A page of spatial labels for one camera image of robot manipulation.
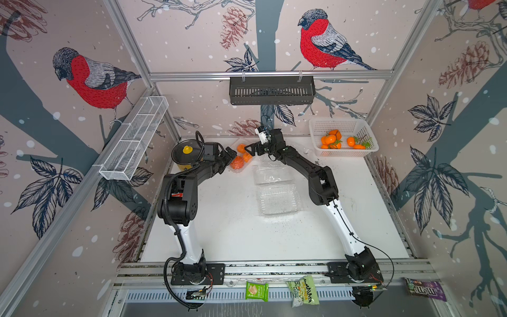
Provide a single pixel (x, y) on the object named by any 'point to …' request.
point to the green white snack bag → (303, 292)
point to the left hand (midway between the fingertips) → (236, 152)
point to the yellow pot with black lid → (187, 152)
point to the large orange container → (237, 162)
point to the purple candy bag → (429, 289)
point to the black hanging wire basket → (269, 90)
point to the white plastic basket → (342, 137)
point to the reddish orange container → (337, 133)
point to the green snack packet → (257, 291)
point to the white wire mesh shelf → (148, 111)
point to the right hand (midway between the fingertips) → (251, 143)
